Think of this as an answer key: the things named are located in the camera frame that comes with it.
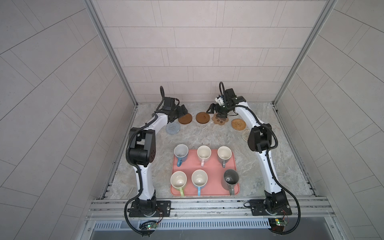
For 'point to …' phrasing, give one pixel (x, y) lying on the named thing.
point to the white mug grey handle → (224, 154)
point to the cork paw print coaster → (219, 120)
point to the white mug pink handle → (204, 153)
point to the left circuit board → (148, 225)
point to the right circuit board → (278, 224)
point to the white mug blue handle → (199, 178)
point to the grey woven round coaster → (172, 128)
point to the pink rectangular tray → (213, 168)
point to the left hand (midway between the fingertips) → (186, 108)
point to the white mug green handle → (178, 180)
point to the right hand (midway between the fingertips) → (211, 112)
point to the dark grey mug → (230, 178)
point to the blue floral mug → (181, 152)
